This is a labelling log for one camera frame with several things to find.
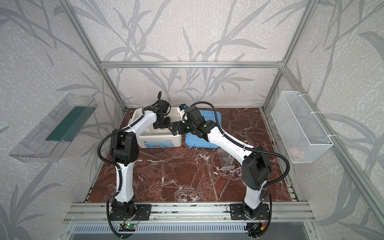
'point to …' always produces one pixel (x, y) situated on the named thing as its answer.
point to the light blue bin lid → (192, 140)
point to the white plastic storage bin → (152, 138)
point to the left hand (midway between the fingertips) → (167, 120)
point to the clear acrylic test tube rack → (226, 160)
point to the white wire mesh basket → (303, 138)
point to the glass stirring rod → (189, 188)
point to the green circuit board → (127, 227)
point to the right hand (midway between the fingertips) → (176, 121)
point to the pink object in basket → (295, 152)
